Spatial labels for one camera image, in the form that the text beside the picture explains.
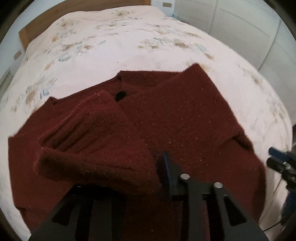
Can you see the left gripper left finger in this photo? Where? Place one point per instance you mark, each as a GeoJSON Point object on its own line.
{"type": "Point", "coordinates": [95, 206]}

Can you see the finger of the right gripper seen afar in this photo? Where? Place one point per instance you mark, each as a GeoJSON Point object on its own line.
{"type": "Point", "coordinates": [281, 162]}

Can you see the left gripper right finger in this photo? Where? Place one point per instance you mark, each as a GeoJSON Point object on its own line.
{"type": "Point", "coordinates": [183, 188]}

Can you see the dark red knitted sweater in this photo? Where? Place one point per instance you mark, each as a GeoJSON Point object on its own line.
{"type": "Point", "coordinates": [115, 132]}

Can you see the floral pink bed cover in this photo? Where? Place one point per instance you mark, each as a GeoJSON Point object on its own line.
{"type": "Point", "coordinates": [84, 48]}

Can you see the wooden headboard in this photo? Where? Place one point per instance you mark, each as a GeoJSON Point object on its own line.
{"type": "Point", "coordinates": [43, 21]}

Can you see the wall switch plate left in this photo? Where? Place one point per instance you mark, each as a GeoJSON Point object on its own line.
{"type": "Point", "coordinates": [18, 54]}

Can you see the wall switch plate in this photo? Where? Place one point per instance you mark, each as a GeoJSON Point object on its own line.
{"type": "Point", "coordinates": [167, 5]}
{"type": "Point", "coordinates": [18, 54]}

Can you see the wall switch plate right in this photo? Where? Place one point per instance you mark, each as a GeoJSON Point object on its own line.
{"type": "Point", "coordinates": [167, 5]}

